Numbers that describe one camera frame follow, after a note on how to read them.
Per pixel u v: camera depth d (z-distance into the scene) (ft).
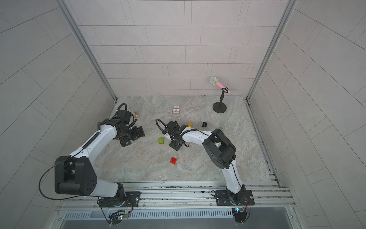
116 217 2.26
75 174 1.34
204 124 3.25
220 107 3.63
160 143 2.99
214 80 3.00
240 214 2.26
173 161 2.71
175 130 2.35
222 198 2.31
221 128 3.21
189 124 3.26
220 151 1.65
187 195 2.39
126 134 2.24
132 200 2.33
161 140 2.92
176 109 3.55
